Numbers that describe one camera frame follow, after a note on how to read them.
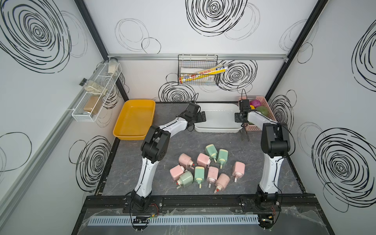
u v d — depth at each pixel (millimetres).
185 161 809
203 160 826
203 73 846
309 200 764
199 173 776
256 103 1119
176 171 780
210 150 862
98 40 826
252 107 1084
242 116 793
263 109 1049
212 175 769
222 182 747
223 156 829
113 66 866
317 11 733
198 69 913
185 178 751
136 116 1151
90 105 669
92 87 706
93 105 667
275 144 569
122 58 958
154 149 562
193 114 797
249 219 706
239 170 785
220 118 1114
